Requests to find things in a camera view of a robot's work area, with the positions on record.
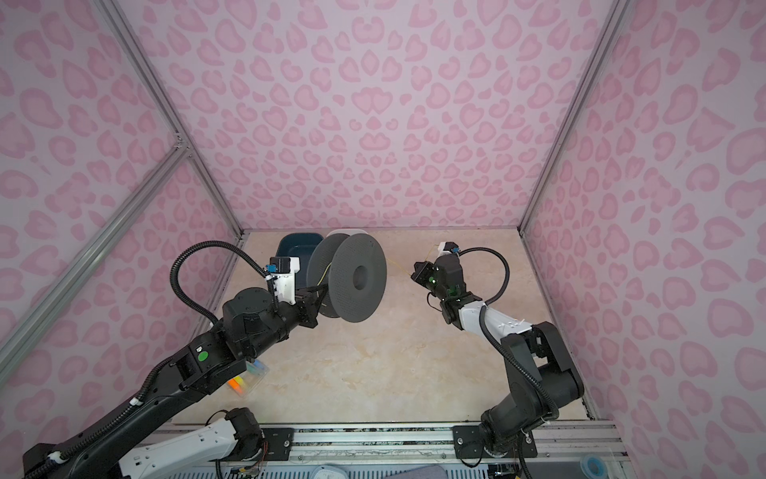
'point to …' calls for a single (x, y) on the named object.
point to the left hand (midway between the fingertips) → (328, 283)
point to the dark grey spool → (353, 266)
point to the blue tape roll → (593, 466)
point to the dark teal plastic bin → (298, 244)
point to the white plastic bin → (347, 232)
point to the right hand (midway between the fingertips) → (414, 260)
